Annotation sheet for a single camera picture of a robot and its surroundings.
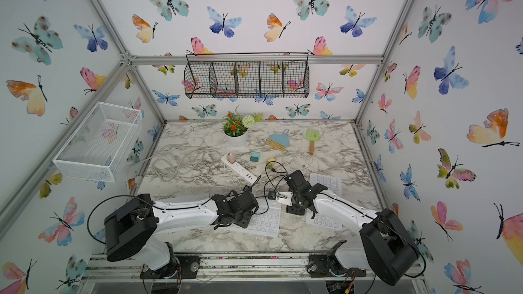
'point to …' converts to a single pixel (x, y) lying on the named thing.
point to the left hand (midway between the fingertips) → (247, 215)
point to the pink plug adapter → (231, 158)
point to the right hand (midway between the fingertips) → (294, 196)
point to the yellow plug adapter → (272, 164)
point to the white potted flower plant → (235, 126)
